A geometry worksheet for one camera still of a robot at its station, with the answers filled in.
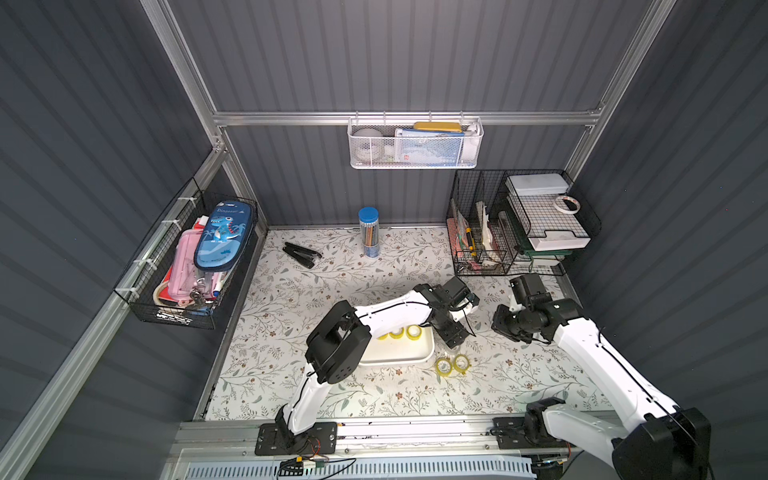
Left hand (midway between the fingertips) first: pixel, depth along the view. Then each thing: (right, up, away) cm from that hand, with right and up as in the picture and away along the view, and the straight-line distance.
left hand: (457, 334), depth 86 cm
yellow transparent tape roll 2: (-18, -2, +5) cm, 19 cm away
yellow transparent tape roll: (-13, -2, +4) cm, 13 cm away
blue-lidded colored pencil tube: (-27, +32, +15) cm, 44 cm away
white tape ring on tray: (+40, +37, +11) cm, 56 cm away
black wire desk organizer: (+25, +35, +18) cm, 47 cm away
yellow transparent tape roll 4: (-1, -7, -1) cm, 7 cm away
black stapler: (-51, +23, +22) cm, 60 cm away
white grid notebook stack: (+33, +36, +10) cm, 49 cm away
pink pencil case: (-67, +18, -18) cm, 72 cm away
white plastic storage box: (-16, -6, +3) cm, 17 cm away
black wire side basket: (-71, +16, -25) cm, 77 cm away
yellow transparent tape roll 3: (-4, -9, -1) cm, 10 cm away
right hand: (+11, +4, -5) cm, 13 cm away
